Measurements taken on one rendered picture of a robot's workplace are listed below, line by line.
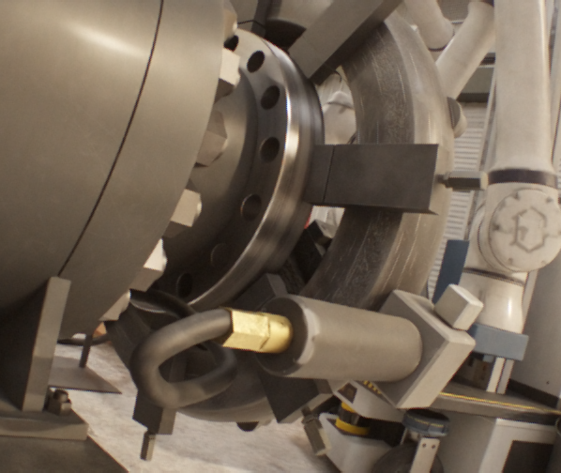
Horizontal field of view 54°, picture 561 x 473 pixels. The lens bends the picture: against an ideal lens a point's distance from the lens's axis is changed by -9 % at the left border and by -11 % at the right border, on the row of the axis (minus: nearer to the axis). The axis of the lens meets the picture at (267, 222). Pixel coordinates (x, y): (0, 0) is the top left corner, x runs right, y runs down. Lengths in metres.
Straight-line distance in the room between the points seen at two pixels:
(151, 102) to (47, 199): 0.13
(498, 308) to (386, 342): 0.71
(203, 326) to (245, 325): 0.04
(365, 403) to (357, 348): 0.85
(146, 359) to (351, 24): 0.56
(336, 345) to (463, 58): 0.96
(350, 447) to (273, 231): 0.79
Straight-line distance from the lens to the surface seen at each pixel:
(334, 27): 0.86
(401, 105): 0.77
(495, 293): 1.31
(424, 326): 0.68
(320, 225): 0.94
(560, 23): 1.73
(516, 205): 1.14
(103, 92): 0.53
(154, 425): 0.95
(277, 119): 0.78
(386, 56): 0.81
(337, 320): 0.55
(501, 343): 1.31
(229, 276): 0.78
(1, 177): 0.51
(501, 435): 1.36
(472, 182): 0.65
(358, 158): 0.74
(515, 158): 1.19
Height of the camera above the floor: 0.50
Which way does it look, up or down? 3 degrees up
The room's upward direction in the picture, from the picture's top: 15 degrees clockwise
